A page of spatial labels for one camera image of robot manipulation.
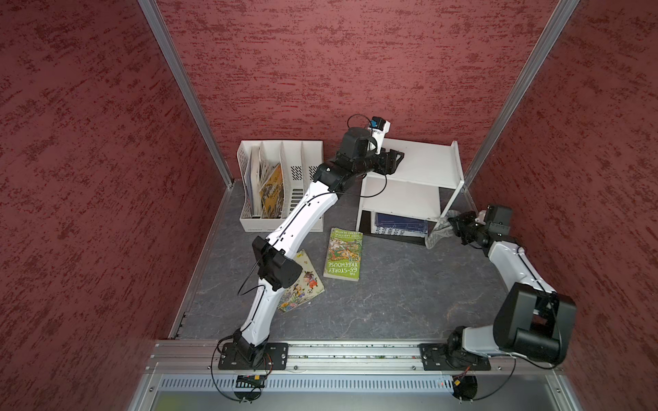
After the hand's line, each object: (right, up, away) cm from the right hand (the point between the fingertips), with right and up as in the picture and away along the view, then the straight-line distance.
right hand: (444, 219), depth 88 cm
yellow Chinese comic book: (-63, +8, +9) cm, 64 cm away
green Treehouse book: (-35, -14, +5) cm, 38 cm away
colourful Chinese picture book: (-48, -24, 0) cm, 54 cm away
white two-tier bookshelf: (-12, +12, -14) cm, 21 cm away
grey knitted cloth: (-2, -4, -2) cm, 5 cm away
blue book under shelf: (-15, -2, +8) cm, 17 cm away
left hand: (-21, +19, -14) cm, 32 cm away
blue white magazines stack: (-69, +19, +4) cm, 72 cm away
